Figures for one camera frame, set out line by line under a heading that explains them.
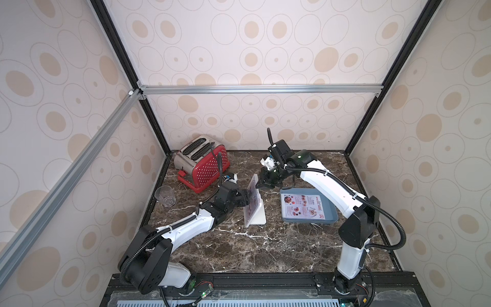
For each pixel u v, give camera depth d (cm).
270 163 76
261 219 92
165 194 97
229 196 64
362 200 47
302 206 95
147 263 42
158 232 45
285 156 62
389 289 73
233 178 77
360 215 45
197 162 92
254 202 80
